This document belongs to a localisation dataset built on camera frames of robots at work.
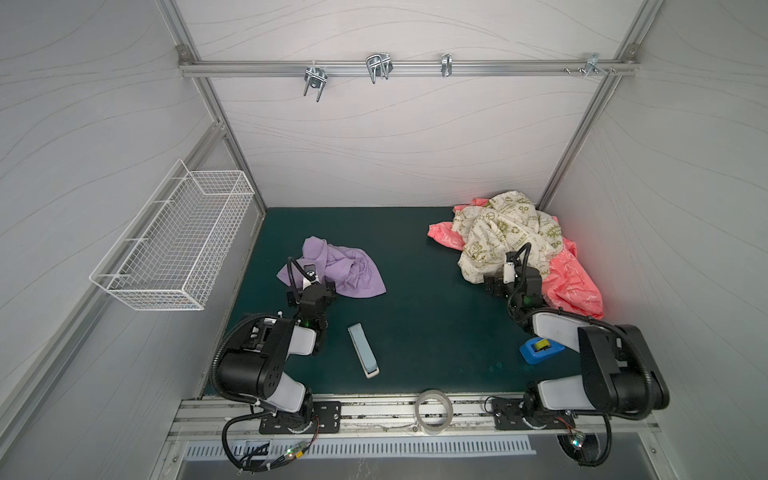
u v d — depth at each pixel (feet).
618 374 1.43
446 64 2.56
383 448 2.30
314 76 2.59
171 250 2.25
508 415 2.40
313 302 2.30
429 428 2.27
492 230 3.23
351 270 3.03
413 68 2.61
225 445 2.17
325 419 2.41
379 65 2.51
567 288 3.05
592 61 2.51
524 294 2.35
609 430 2.30
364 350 2.67
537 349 2.63
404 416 2.46
